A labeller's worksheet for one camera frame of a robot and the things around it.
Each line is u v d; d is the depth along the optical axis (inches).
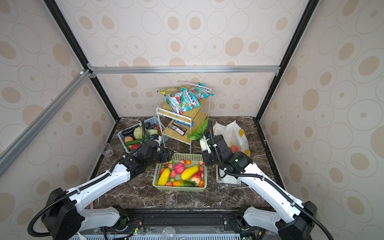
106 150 39.5
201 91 33.3
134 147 37.9
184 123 29.3
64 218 15.3
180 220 29.4
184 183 32.2
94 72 35.9
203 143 27.6
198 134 26.9
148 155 24.2
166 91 32.0
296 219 15.0
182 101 29.9
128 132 39.4
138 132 38.2
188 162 36.9
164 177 32.2
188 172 33.6
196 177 32.2
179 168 34.3
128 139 38.7
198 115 30.8
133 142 38.1
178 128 35.5
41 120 24.3
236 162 19.2
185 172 34.0
